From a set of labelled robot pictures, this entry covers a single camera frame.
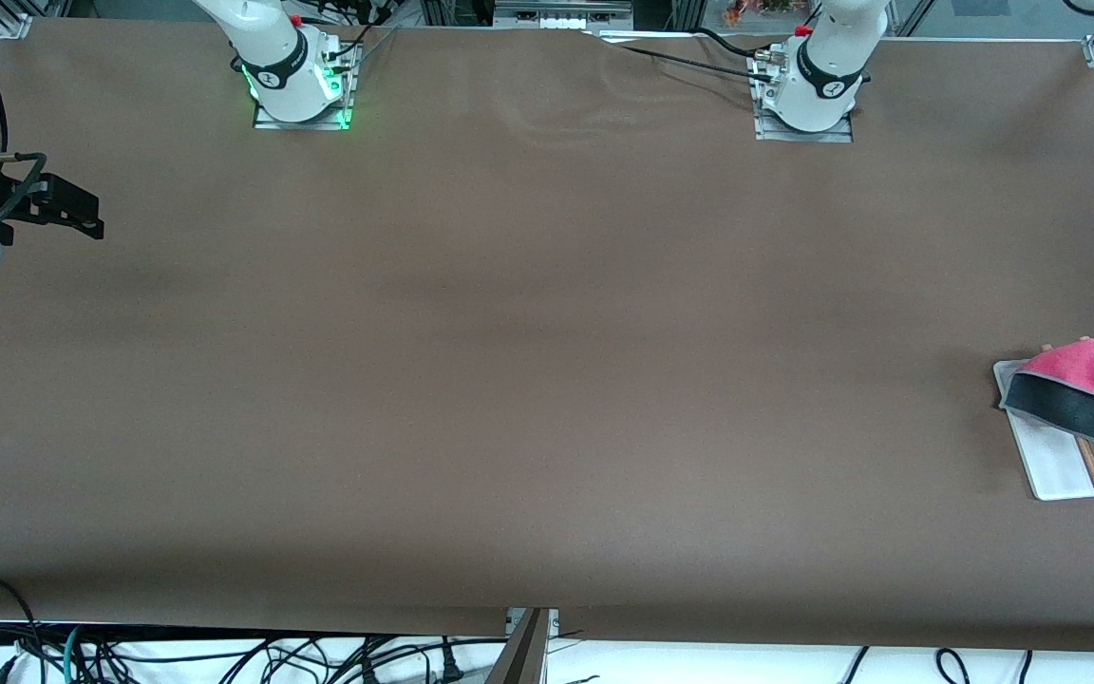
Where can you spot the pink towel with grey back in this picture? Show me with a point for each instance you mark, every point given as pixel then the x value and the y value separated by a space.
pixel 1074 399

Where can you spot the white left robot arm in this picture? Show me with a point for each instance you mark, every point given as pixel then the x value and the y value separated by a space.
pixel 832 57

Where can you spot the white rack base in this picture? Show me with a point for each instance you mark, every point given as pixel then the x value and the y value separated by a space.
pixel 1050 470

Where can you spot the grey box with white sockets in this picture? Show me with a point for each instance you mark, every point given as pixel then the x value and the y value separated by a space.
pixel 561 21

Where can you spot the brown table cover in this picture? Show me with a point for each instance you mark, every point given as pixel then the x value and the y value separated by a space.
pixel 547 475

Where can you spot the orange objects behind table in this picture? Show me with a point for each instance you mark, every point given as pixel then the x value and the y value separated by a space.
pixel 756 8

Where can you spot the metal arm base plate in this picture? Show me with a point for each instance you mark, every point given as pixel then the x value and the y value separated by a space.
pixel 319 122
pixel 837 136

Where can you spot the aluminium frame post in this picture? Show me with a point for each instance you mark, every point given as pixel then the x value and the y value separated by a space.
pixel 520 655

